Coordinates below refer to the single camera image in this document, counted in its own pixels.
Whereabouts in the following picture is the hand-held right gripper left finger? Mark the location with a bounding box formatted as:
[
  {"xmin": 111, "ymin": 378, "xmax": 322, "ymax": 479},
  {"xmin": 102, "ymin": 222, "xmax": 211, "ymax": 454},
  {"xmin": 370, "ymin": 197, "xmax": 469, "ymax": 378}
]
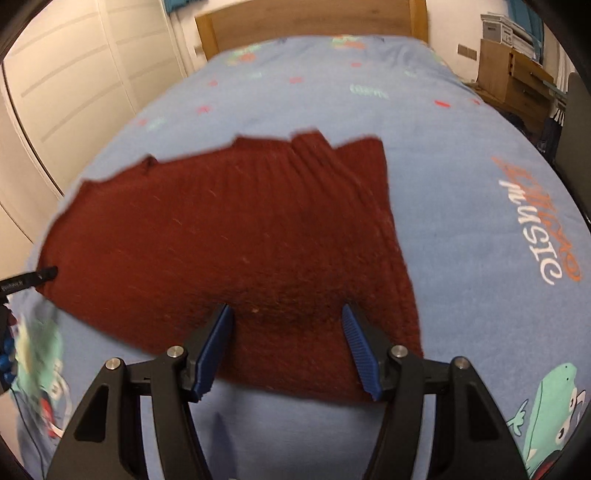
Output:
[{"xmin": 46, "ymin": 302, "xmax": 235, "ymax": 480}]

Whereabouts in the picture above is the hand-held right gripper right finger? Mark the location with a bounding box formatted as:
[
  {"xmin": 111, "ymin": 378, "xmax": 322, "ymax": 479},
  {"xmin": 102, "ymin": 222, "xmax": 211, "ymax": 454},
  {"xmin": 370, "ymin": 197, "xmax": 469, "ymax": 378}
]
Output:
[{"xmin": 342, "ymin": 302, "xmax": 529, "ymax": 480}]

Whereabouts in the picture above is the dark red knit sweater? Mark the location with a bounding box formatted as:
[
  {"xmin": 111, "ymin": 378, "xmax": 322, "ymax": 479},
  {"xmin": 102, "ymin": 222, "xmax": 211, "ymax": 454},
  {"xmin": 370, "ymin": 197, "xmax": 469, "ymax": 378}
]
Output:
[{"xmin": 37, "ymin": 130, "xmax": 423, "ymax": 402}]

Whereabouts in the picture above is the blue dinosaur print blanket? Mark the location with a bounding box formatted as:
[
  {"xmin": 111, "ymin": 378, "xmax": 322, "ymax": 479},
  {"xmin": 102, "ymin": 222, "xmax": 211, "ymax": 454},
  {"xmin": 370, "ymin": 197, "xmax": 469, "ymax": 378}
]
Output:
[{"xmin": 9, "ymin": 34, "xmax": 591, "ymax": 480}]

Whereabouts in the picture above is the white wardrobe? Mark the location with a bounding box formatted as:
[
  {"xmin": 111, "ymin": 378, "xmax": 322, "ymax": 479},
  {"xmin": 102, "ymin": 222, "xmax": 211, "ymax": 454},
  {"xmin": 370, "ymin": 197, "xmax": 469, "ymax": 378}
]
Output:
[{"xmin": 0, "ymin": 0, "xmax": 208, "ymax": 278}]

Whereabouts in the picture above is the dark bag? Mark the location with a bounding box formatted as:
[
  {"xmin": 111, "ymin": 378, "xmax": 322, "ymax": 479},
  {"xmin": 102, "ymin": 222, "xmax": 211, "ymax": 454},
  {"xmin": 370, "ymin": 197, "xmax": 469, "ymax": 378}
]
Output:
[{"xmin": 538, "ymin": 115, "xmax": 562, "ymax": 160}]

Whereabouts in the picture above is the wooden bedside cabinet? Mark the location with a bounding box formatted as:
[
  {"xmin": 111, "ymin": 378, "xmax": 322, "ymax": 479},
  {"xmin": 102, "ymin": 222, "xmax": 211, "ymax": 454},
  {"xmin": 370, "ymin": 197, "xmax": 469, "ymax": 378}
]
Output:
[{"xmin": 475, "ymin": 39, "xmax": 557, "ymax": 134}]

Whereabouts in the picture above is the grey desk chair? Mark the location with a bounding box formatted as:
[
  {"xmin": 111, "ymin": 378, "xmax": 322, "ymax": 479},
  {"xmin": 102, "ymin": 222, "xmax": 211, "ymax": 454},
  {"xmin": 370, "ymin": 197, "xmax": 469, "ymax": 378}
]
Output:
[{"xmin": 556, "ymin": 71, "xmax": 591, "ymax": 208}]

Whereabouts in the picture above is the wooden bed headboard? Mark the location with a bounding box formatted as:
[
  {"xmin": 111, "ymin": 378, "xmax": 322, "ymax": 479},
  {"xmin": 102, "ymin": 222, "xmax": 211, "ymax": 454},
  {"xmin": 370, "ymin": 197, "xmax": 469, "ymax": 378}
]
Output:
[{"xmin": 195, "ymin": 0, "xmax": 428, "ymax": 63}]

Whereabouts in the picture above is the white storage box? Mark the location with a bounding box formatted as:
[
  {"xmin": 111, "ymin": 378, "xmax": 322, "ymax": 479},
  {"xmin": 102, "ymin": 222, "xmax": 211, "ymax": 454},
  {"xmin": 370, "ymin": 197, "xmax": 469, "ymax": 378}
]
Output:
[{"xmin": 480, "ymin": 14, "xmax": 514, "ymax": 45}]

